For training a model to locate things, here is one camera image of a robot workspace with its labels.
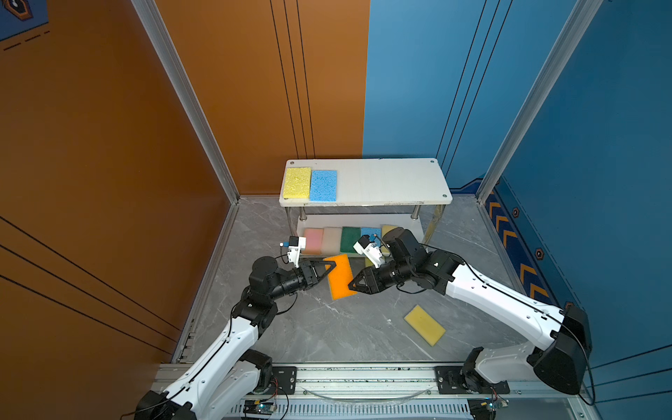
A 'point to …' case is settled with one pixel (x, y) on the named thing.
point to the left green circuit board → (258, 407)
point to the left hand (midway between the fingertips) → (336, 265)
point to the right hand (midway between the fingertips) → (350, 287)
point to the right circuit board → (493, 404)
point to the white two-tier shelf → (406, 194)
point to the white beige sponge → (331, 241)
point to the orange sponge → (339, 276)
